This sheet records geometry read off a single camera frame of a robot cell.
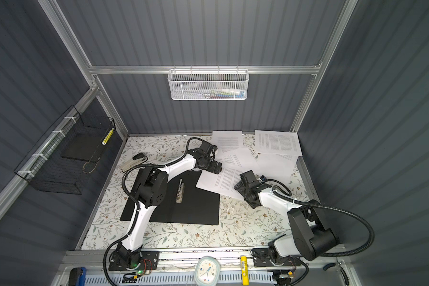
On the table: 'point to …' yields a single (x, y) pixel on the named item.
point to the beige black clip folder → (186, 202)
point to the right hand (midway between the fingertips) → (243, 192)
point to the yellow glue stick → (245, 270)
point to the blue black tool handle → (77, 276)
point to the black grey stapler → (137, 159)
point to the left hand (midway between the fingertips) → (214, 167)
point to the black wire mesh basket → (67, 155)
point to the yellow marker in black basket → (104, 142)
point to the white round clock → (207, 271)
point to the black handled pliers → (338, 264)
